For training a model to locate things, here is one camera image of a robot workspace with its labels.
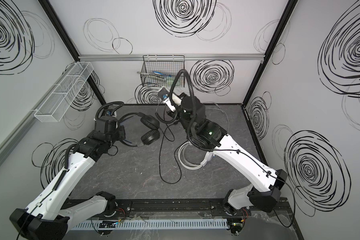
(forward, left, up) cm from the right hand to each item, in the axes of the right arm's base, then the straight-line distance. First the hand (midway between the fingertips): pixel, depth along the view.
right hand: (175, 91), depth 59 cm
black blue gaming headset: (-6, +12, -21) cm, 26 cm away
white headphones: (-8, -18, -41) cm, 45 cm away
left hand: (-2, +29, -22) cm, 36 cm away
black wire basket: (+40, +12, -15) cm, 44 cm away
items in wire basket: (+26, +7, -13) cm, 30 cm away
